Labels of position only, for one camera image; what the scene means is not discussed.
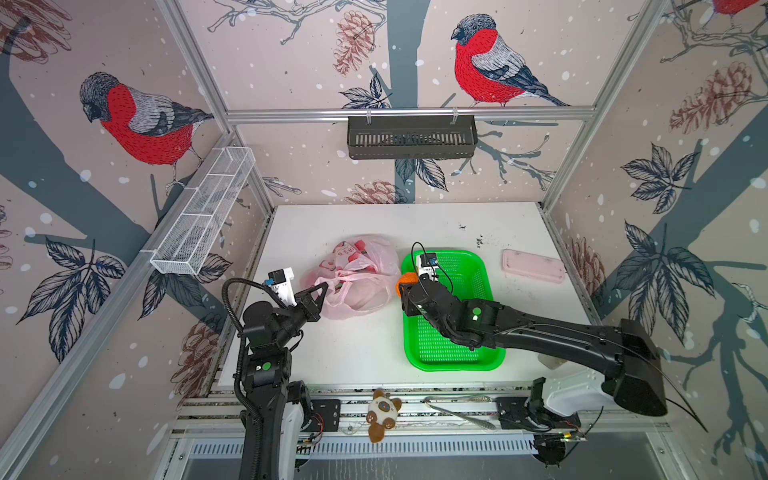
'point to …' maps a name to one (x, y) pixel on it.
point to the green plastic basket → (469, 274)
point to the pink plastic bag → (362, 274)
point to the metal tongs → (477, 398)
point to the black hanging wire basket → (412, 137)
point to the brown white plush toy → (382, 413)
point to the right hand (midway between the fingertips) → (403, 289)
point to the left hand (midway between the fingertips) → (325, 287)
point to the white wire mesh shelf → (206, 210)
